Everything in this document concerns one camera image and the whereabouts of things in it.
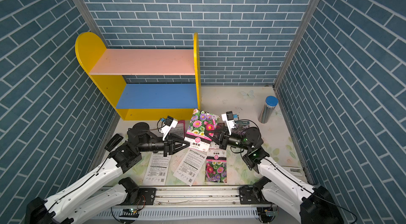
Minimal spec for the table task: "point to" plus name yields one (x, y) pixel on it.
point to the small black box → (113, 142)
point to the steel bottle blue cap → (270, 102)
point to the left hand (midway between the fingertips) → (190, 147)
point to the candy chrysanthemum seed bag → (200, 122)
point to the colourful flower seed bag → (215, 166)
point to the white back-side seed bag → (157, 170)
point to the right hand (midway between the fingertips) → (208, 136)
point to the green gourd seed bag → (190, 166)
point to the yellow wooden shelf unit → (139, 102)
